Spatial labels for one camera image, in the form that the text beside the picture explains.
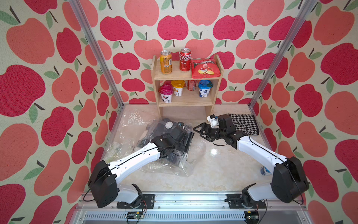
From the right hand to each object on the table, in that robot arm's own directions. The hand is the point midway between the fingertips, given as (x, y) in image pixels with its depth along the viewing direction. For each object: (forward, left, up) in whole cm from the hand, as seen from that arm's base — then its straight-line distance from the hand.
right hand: (196, 134), depth 81 cm
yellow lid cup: (+28, +14, +13) cm, 34 cm away
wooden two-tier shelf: (+29, +4, +3) cm, 29 cm away
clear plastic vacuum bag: (+3, +43, -13) cm, 45 cm away
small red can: (+36, +5, +9) cm, 37 cm away
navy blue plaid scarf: (+9, +22, -6) cm, 24 cm away
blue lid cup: (+30, -4, +12) cm, 32 cm away
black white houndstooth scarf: (+23, -38, -15) cm, 47 cm away
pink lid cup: (+22, +21, +13) cm, 33 cm away
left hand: (-6, +7, -2) cm, 10 cm away
